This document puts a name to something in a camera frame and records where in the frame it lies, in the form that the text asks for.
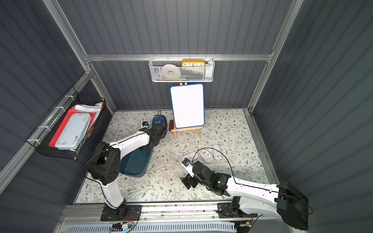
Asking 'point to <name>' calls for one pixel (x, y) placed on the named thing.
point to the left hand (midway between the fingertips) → (144, 140)
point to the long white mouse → (217, 155)
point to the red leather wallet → (171, 124)
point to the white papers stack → (94, 110)
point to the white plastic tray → (73, 132)
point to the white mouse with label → (206, 156)
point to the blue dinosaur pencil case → (160, 119)
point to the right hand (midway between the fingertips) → (188, 169)
